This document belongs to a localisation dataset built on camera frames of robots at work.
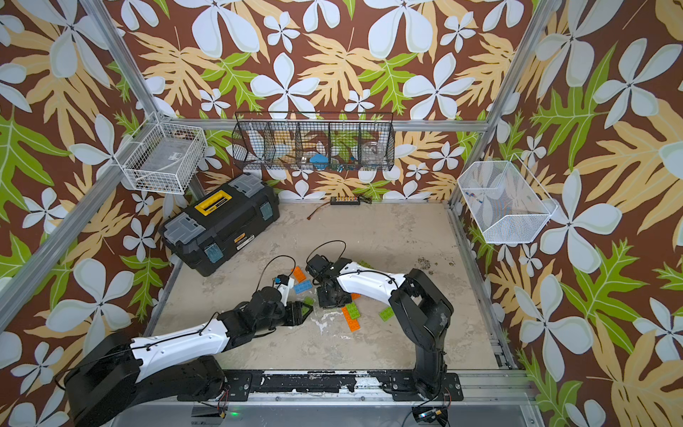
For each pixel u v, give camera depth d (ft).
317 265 2.36
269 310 2.13
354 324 2.82
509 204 2.75
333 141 3.15
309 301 2.99
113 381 1.35
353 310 2.83
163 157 2.80
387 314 2.90
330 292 2.28
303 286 3.06
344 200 3.91
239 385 2.42
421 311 1.56
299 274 3.15
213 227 2.93
